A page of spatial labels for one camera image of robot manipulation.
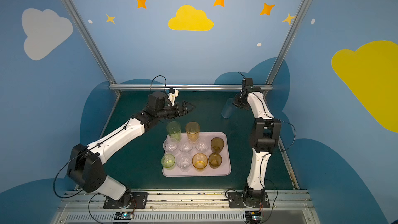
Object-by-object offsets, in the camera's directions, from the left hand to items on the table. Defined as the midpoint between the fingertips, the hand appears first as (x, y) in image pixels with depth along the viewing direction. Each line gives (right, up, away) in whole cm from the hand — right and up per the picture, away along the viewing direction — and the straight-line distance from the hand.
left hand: (193, 108), depth 77 cm
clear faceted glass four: (-14, -21, +10) cm, 27 cm away
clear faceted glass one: (-6, -30, +9) cm, 32 cm away
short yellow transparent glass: (+3, -30, +8) cm, 31 cm away
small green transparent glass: (-14, -30, +8) cm, 34 cm away
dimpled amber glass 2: (+13, -21, +10) cm, 27 cm away
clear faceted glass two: (-5, -22, +11) cm, 25 cm away
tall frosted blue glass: (+22, -2, +28) cm, 36 cm away
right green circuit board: (+28, -50, -6) cm, 58 cm away
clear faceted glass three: (+4, -23, +15) cm, 28 cm away
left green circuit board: (-32, -50, -7) cm, 60 cm away
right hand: (+29, +3, +21) cm, 36 cm away
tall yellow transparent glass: (-1, -12, +9) cm, 15 cm away
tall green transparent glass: (-12, -13, +14) cm, 23 cm away
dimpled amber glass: (+12, -30, +9) cm, 34 cm away
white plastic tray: (+17, -34, +7) cm, 39 cm away
